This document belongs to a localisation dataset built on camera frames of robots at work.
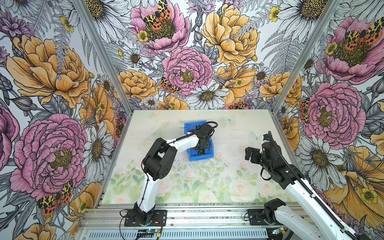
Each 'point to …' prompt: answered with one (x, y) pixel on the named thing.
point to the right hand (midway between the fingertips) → (254, 155)
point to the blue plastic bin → (193, 154)
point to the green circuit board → (148, 230)
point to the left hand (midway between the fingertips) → (201, 147)
